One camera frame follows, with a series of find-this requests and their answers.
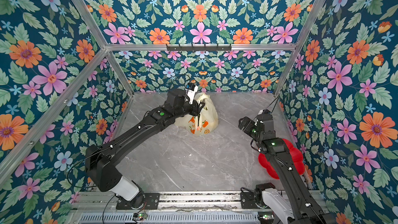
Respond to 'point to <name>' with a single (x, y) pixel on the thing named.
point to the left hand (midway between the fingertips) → (204, 98)
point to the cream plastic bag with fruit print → (205, 122)
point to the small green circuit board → (142, 215)
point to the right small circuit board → (266, 216)
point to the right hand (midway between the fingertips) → (244, 122)
